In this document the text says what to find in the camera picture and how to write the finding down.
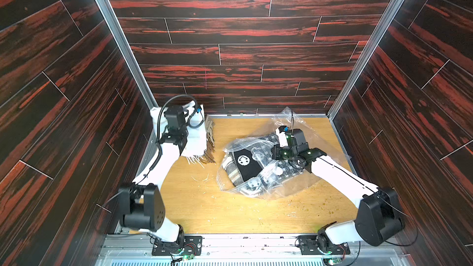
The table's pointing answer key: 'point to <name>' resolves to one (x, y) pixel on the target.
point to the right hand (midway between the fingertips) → (275, 147)
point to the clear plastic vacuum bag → (278, 177)
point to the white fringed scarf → (196, 148)
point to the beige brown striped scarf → (231, 168)
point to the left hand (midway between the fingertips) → (170, 106)
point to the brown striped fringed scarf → (209, 155)
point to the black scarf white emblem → (247, 165)
